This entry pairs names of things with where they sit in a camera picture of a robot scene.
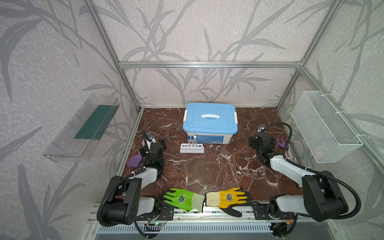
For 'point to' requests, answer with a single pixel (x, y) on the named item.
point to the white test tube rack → (192, 148)
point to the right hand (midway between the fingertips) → (261, 133)
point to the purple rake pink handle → (282, 144)
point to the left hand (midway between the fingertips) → (153, 135)
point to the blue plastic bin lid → (210, 118)
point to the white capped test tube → (195, 136)
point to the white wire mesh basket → (326, 136)
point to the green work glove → (185, 200)
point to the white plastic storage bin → (213, 139)
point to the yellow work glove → (225, 200)
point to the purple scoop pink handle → (135, 161)
